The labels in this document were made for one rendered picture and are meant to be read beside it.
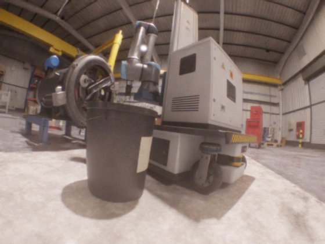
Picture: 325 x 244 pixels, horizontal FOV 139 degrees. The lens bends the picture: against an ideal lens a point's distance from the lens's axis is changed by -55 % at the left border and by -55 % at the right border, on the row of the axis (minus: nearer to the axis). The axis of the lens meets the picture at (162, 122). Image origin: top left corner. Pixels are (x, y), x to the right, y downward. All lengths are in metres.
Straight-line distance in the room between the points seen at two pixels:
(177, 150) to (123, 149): 0.29
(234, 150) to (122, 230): 0.61
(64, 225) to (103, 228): 0.11
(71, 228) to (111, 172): 0.24
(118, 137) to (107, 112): 0.09
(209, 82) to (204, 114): 0.16
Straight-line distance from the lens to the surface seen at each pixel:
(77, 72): 1.25
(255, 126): 4.20
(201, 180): 0.66
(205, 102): 0.66
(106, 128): 0.46
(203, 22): 10.67
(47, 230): 0.44
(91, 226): 0.44
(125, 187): 0.52
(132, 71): 1.10
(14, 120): 2.63
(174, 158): 0.66
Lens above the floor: 0.31
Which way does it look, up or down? 3 degrees up
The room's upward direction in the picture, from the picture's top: 7 degrees clockwise
